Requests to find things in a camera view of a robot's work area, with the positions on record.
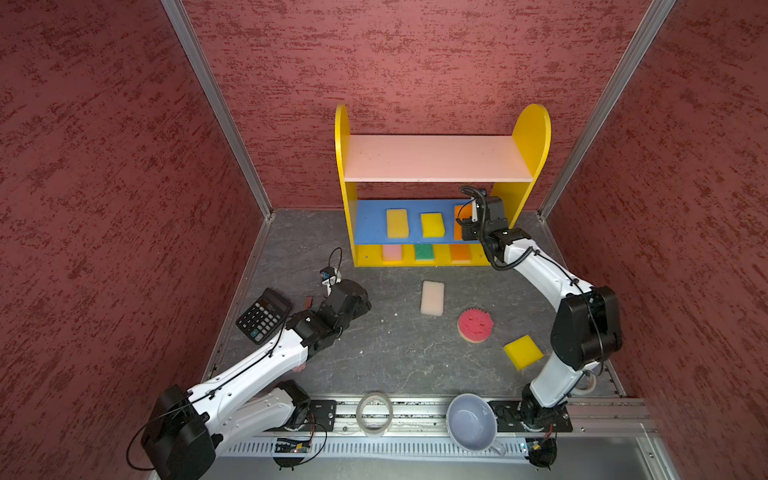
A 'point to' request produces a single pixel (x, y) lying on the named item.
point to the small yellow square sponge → (432, 225)
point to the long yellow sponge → (397, 224)
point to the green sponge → (424, 252)
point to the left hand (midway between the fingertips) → (360, 301)
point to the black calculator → (266, 317)
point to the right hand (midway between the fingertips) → (469, 225)
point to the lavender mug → (472, 423)
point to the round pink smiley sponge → (475, 325)
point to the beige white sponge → (432, 298)
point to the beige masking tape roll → (586, 391)
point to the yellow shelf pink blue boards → (404, 192)
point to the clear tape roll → (359, 413)
